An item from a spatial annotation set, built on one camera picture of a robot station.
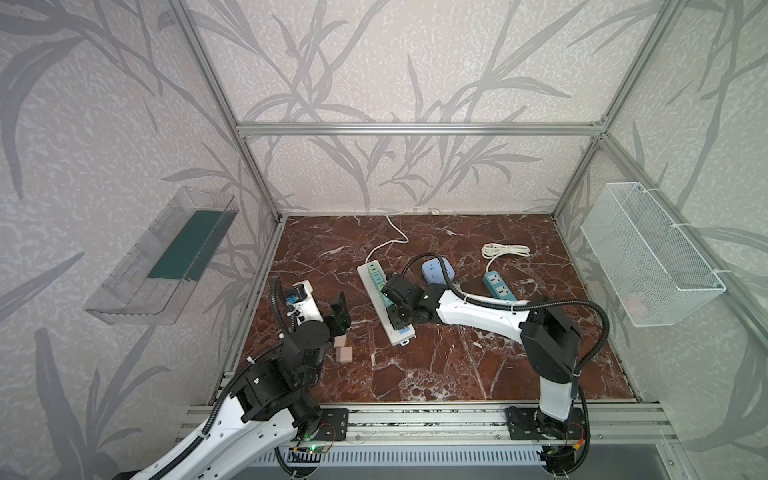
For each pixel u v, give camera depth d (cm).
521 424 74
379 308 91
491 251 107
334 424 73
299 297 56
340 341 86
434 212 123
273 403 47
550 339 47
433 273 101
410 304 65
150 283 64
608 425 75
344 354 84
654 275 62
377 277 94
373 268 96
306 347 47
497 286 97
